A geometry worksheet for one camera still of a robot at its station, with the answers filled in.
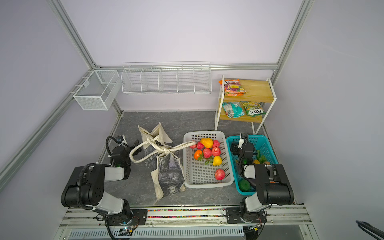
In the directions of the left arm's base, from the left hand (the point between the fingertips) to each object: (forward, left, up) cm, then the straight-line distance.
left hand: (132, 143), depth 93 cm
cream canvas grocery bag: (-24, -25, +11) cm, 37 cm away
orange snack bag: (+14, -62, +28) cm, 70 cm away
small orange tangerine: (-10, -40, -2) cm, 42 cm away
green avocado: (-29, -64, -2) cm, 71 cm away
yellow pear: (-3, -48, 0) cm, 48 cm away
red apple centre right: (-7, -52, -3) cm, 53 cm away
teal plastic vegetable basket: (-5, -82, -1) cm, 82 cm away
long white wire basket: (+37, -23, +21) cm, 48 cm away
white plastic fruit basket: (-20, -40, -7) cm, 45 cm away
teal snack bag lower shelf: (+14, -65, +10) cm, 68 cm away
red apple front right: (-23, -52, -3) cm, 57 cm away
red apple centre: (-9, -47, -3) cm, 48 cm away
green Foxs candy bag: (+14, -79, +10) cm, 81 cm away
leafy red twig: (-12, -47, -6) cm, 49 cm away
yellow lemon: (-14, -52, -4) cm, 54 cm away
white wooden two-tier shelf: (+17, -78, +23) cm, 83 cm away
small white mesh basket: (+32, +24, +16) cm, 43 cm away
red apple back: (-3, -43, -4) cm, 43 cm away
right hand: (-4, -69, 0) cm, 69 cm away
